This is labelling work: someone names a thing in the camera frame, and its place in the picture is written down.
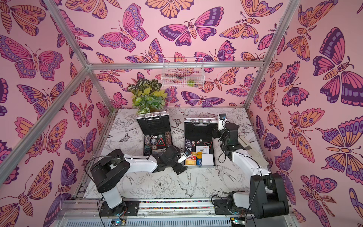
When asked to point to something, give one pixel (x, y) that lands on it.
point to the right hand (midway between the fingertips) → (218, 123)
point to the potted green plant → (148, 96)
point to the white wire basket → (183, 73)
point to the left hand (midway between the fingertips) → (185, 159)
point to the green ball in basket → (190, 82)
